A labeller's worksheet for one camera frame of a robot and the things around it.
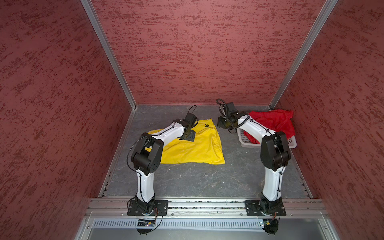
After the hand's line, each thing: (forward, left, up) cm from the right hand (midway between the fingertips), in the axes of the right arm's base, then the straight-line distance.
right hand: (218, 126), depth 97 cm
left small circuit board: (-51, +41, -11) cm, 66 cm away
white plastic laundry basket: (-11, -16, -3) cm, 20 cm away
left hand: (-6, +23, -4) cm, 24 cm away
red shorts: (+4, -40, -1) cm, 40 cm away
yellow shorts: (-12, +10, -8) cm, 18 cm away
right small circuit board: (-54, -19, -10) cm, 58 cm away
